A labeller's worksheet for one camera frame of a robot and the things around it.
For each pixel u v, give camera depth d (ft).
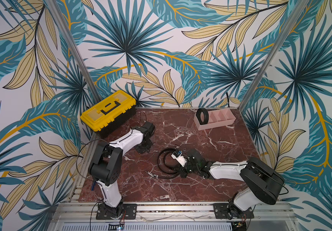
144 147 2.56
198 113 3.50
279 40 2.64
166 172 2.75
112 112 3.07
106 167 1.55
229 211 2.20
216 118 3.76
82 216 2.39
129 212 2.39
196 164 2.26
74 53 2.75
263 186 1.46
